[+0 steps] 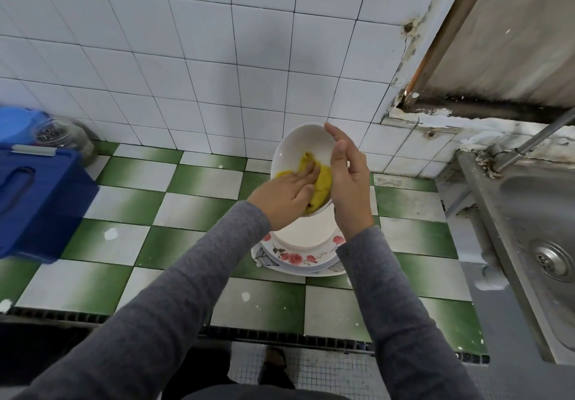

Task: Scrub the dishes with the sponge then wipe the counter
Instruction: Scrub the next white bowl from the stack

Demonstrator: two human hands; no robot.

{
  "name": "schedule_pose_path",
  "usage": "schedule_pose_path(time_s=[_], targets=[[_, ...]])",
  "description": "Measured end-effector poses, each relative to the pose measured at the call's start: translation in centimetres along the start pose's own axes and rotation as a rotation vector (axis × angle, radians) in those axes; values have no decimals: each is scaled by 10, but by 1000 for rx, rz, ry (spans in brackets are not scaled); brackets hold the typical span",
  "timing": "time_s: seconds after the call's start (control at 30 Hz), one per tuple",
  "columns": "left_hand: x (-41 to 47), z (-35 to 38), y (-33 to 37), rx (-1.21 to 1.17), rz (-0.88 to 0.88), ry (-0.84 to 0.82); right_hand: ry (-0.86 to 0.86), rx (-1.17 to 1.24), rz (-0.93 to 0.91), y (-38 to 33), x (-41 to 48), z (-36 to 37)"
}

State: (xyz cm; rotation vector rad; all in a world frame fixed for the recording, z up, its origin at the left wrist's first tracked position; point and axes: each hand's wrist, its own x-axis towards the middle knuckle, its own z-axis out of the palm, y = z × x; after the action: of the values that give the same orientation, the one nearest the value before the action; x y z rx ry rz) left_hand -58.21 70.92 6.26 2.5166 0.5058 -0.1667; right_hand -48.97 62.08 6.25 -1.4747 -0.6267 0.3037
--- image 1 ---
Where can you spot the person's left hand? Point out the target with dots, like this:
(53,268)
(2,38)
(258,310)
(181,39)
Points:
(283,197)

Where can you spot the person's right hand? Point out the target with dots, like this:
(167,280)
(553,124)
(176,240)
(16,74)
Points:
(350,193)

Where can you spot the person's right forearm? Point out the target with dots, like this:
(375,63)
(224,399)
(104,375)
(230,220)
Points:
(404,323)

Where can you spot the person's black shoe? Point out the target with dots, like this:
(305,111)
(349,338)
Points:
(276,368)

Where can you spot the stainless steel sink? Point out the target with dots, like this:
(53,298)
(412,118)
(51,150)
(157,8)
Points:
(535,233)

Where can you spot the metal faucet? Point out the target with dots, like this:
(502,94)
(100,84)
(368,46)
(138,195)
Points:
(535,142)

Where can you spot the glass jar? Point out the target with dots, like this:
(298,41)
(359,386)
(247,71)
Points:
(63,134)

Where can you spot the blue plastic box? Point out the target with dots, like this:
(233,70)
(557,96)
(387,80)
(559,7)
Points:
(40,202)

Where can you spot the blue plastic bowl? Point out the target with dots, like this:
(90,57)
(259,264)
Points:
(18,124)

